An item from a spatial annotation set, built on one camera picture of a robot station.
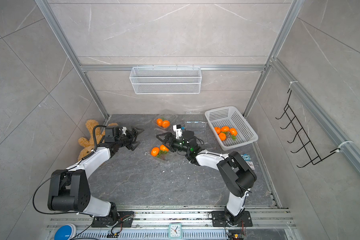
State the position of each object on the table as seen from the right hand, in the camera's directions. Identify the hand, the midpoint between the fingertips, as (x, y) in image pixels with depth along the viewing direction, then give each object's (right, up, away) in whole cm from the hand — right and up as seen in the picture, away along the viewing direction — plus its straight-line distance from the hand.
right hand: (160, 140), depth 80 cm
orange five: (-1, -6, +15) cm, 16 cm away
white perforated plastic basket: (+57, +3, +23) cm, 61 cm away
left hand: (-11, +4, +7) cm, 13 cm away
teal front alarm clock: (+9, -42, -12) cm, 44 cm away
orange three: (0, +10, +26) cm, 28 cm away
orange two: (+40, +1, +22) cm, 46 cm away
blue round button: (-43, -42, -11) cm, 62 cm away
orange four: (-5, +11, +27) cm, 30 cm away
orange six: (-6, -8, +13) cm, 16 cm away
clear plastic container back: (+3, +14, +34) cm, 38 cm away
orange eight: (+48, +4, +23) cm, 54 cm away
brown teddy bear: (-48, -4, +12) cm, 49 cm away
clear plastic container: (-2, -9, +14) cm, 17 cm away
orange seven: (+42, +6, +24) cm, 49 cm away
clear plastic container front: (+24, +7, +32) cm, 40 cm away
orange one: (+38, +5, +25) cm, 46 cm away
